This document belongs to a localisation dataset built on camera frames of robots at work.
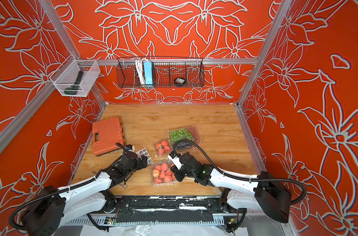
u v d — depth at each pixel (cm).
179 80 95
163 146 92
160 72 100
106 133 98
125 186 79
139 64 88
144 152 93
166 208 73
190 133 95
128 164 65
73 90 78
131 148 79
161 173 79
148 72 90
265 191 41
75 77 90
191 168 60
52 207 41
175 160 69
